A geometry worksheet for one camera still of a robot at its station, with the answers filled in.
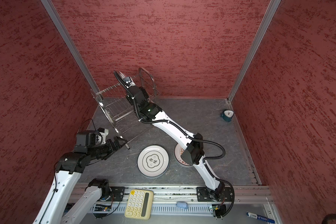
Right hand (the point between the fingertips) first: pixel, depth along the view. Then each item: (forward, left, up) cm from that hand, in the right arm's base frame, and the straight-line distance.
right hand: (136, 89), depth 75 cm
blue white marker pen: (-56, -59, -36) cm, 89 cm away
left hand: (-27, +7, -18) cm, 33 cm away
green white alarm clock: (+6, -63, -34) cm, 72 cm away
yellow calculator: (-50, -2, -34) cm, 61 cm away
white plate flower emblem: (-28, -7, -34) cm, 45 cm away
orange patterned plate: (-22, -23, -34) cm, 47 cm away
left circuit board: (-50, +21, -39) cm, 67 cm away
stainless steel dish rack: (+1, +15, -9) cm, 17 cm away
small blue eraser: (-50, -24, -38) cm, 68 cm away
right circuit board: (-52, -41, -39) cm, 77 cm away
